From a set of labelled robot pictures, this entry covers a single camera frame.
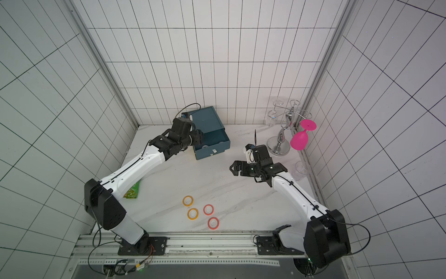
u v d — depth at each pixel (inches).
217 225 30.8
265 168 24.4
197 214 32.1
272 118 34.3
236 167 28.6
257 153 25.2
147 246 27.0
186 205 33.3
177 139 23.7
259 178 23.2
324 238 15.5
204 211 32.6
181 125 23.3
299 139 34.6
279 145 41.8
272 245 28.6
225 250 28.6
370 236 16.3
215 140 35.9
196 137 28.6
